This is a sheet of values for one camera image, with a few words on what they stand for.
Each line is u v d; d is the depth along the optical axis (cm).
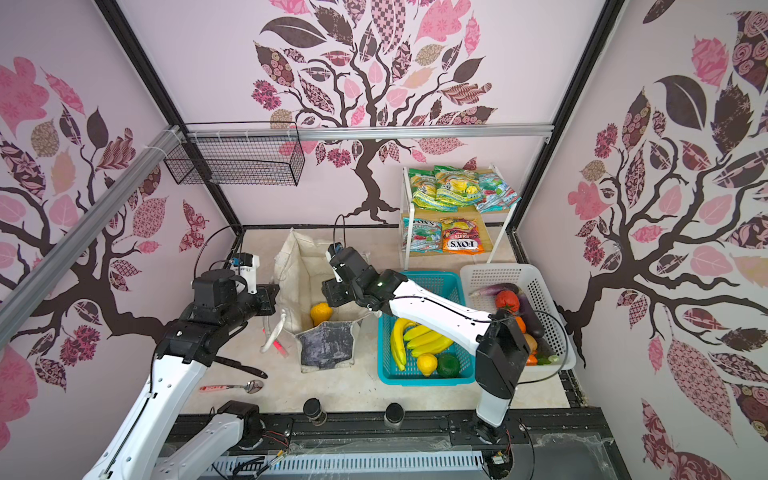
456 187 79
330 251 70
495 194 79
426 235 92
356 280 58
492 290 97
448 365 79
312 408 69
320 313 90
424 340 86
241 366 85
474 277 98
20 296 50
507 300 90
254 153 95
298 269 85
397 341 83
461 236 92
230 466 70
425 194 79
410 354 81
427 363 79
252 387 79
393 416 68
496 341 43
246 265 62
